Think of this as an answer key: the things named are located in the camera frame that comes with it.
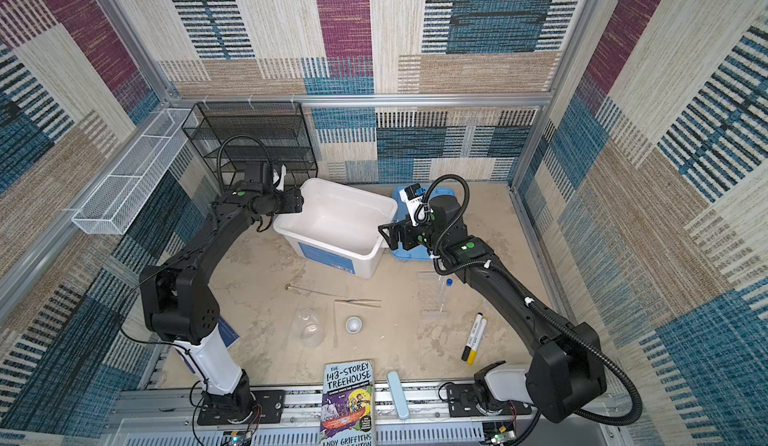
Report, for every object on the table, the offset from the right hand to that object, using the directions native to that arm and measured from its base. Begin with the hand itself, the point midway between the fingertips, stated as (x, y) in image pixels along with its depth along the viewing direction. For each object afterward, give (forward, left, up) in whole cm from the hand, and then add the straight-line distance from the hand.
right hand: (395, 226), depth 79 cm
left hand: (+15, +30, -3) cm, 34 cm away
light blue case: (-35, +1, -21) cm, 41 cm away
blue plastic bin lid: (+11, -2, -8) cm, 13 cm away
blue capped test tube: (-12, -14, -20) cm, 27 cm away
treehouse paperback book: (-37, +13, -21) cm, 44 cm away
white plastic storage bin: (+16, +19, -20) cm, 32 cm away
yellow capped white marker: (-23, -21, -23) cm, 39 cm away
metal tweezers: (-9, +11, -25) cm, 29 cm away
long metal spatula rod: (-4, +33, -23) cm, 41 cm away
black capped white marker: (-22, -20, -23) cm, 38 cm away
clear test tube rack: (-9, -12, -23) cm, 27 cm away
